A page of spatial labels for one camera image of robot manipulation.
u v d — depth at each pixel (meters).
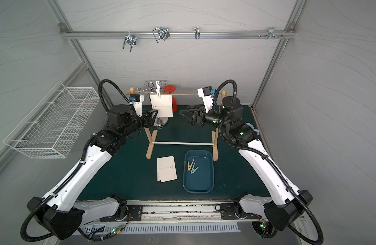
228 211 0.73
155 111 0.69
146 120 0.61
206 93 0.52
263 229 0.72
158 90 0.65
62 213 0.39
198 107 0.54
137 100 0.58
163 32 0.77
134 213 0.73
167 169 0.88
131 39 0.80
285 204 0.38
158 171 0.88
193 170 0.86
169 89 0.90
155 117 0.68
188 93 0.66
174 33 0.78
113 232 0.67
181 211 0.75
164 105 0.72
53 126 0.69
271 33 0.77
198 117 0.52
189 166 0.88
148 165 0.91
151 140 0.97
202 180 0.83
